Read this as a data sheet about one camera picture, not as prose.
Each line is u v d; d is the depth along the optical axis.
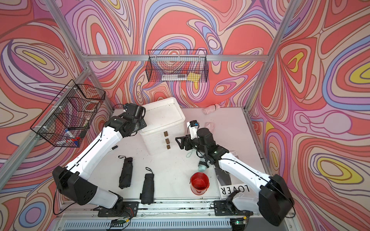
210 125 1.04
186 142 0.68
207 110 1.15
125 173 0.82
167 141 0.86
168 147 0.93
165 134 0.81
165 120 0.83
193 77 0.91
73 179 0.40
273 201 0.40
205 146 0.59
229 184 0.78
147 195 0.77
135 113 0.60
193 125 0.68
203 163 0.84
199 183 0.80
